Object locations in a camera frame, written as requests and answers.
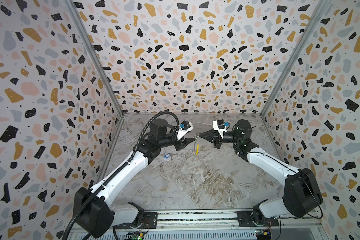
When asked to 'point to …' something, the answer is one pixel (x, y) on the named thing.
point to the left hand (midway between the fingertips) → (193, 131)
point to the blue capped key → (167, 155)
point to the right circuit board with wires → (263, 234)
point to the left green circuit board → (135, 237)
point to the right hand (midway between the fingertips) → (200, 134)
